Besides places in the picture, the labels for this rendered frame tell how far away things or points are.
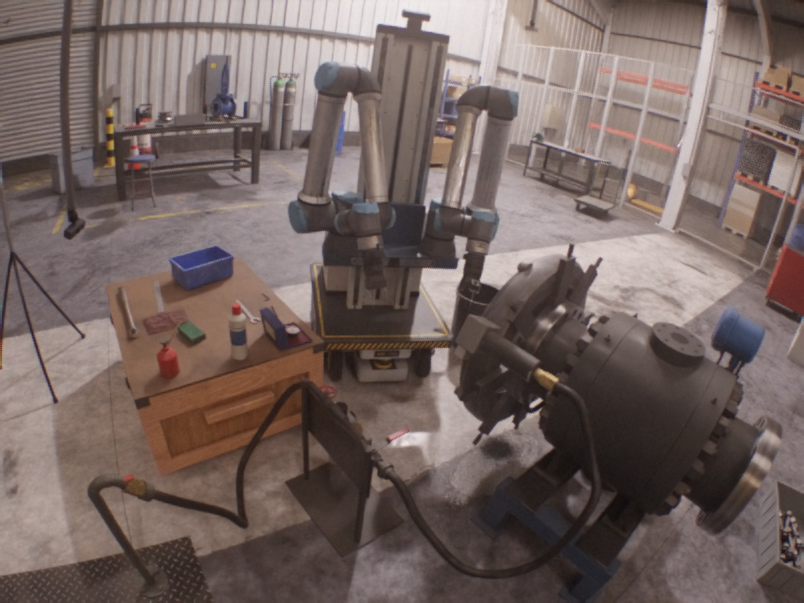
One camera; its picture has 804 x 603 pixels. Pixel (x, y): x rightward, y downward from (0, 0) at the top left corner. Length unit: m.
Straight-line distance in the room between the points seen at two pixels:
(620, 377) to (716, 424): 0.35
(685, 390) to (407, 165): 1.58
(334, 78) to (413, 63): 0.57
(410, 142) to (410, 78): 0.32
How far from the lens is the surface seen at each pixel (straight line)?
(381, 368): 2.23
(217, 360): 1.71
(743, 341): 1.66
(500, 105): 1.86
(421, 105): 2.12
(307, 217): 1.81
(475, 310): 2.55
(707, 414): 1.41
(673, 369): 1.45
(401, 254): 2.05
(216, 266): 2.25
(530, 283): 1.49
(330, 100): 1.68
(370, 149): 1.68
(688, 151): 8.97
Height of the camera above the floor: 1.48
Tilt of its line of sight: 28 degrees down
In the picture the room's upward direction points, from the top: 9 degrees clockwise
